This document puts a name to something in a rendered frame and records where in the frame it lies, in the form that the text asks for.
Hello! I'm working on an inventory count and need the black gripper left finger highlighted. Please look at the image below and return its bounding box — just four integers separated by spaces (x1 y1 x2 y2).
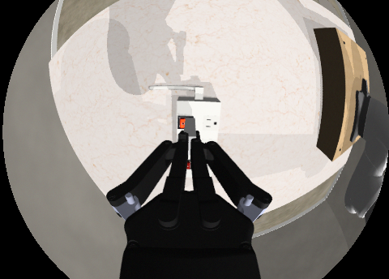
106 118 190 227

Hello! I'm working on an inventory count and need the grey power strip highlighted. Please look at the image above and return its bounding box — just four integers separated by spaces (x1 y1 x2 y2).
149 85 221 144

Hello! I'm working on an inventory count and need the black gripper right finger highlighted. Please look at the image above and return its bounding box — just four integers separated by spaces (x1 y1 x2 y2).
190 118 272 228

